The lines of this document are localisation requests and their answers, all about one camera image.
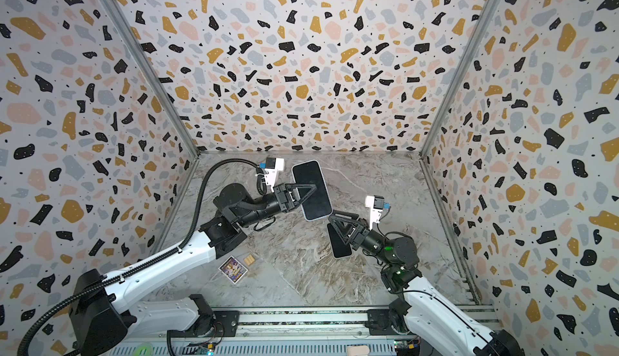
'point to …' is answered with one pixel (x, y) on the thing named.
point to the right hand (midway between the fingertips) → (333, 222)
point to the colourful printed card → (233, 270)
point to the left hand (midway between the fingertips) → (316, 190)
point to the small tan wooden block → (249, 259)
